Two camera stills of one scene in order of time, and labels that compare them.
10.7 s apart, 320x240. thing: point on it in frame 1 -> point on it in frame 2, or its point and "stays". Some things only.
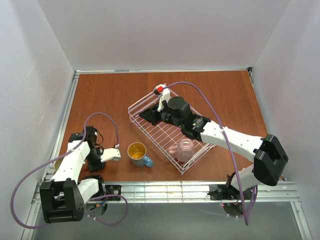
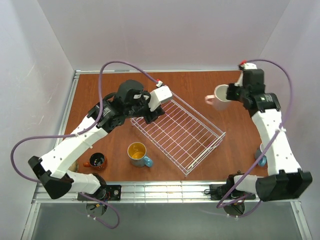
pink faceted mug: [184, 150] -> [219, 99]
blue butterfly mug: [136, 151] stays
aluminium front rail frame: [281, 192] stays
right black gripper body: [155, 115] -> [231, 92]
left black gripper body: [92, 164] -> [152, 115]
